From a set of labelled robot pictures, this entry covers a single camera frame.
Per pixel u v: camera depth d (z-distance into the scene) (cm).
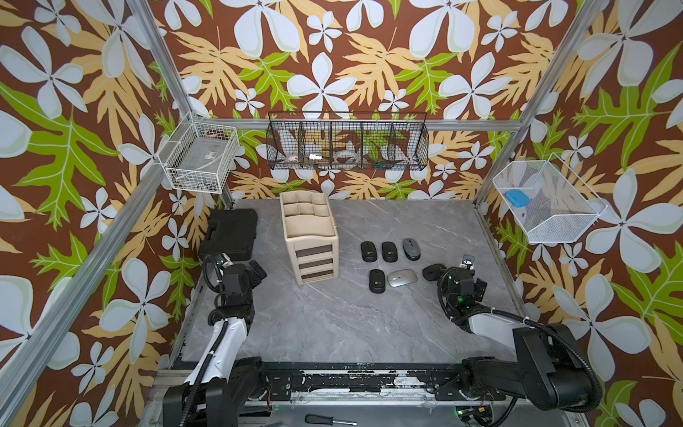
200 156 86
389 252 101
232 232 101
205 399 40
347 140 97
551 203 82
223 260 73
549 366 43
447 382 73
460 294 70
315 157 98
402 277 94
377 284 93
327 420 69
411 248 102
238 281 63
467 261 78
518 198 86
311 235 78
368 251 101
